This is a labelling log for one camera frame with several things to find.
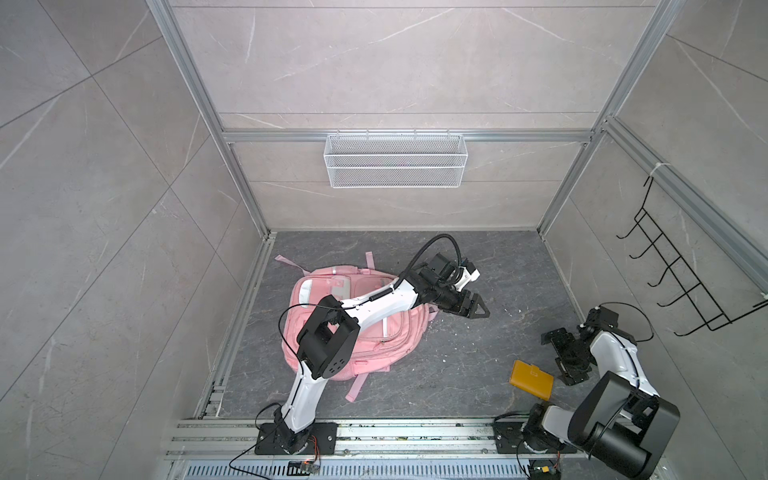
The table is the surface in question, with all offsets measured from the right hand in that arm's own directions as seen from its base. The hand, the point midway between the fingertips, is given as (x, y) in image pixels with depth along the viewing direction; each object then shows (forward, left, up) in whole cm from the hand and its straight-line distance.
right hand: (550, 350), depth 85 cm
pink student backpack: (0, +49, +7) cm, 50 cm away
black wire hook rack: (-3, -20, +29) cm, 35 cm away
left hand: (+7, +21, +13) cm, 26 cm away
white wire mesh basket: (+57, +43, +27) cm, 77 cm away
